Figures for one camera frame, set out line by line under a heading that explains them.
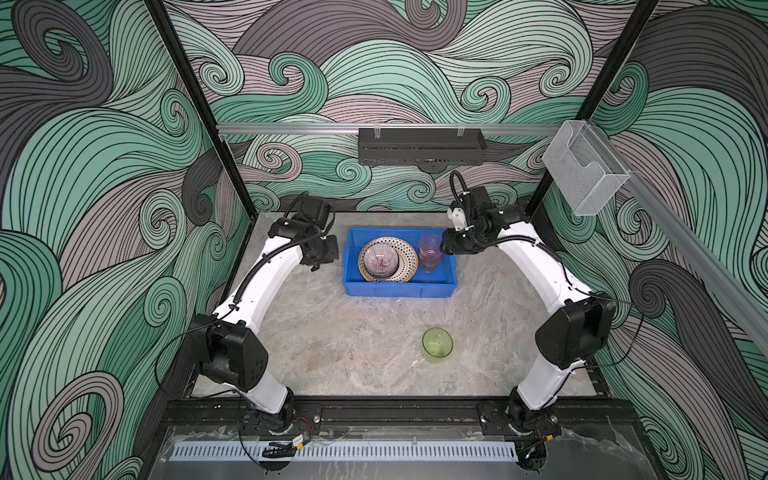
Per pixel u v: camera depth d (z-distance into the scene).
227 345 0.42
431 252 0.97
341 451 0.70
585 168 0.78
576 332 0.45
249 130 0.96
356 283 0.95
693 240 0.60
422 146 0.95
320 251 0.69
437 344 0.85
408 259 1.01
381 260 0.97
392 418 0.75
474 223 0.62
